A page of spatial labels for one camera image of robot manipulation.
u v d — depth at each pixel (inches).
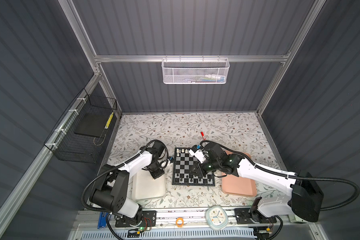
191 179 32.6
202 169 26.6
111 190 17.3
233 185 33.1
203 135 41.6
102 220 28.0
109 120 31.4
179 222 28.6
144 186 33.3
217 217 28.0
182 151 37.8
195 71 44.0
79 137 28.4
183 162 35.9
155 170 30.3
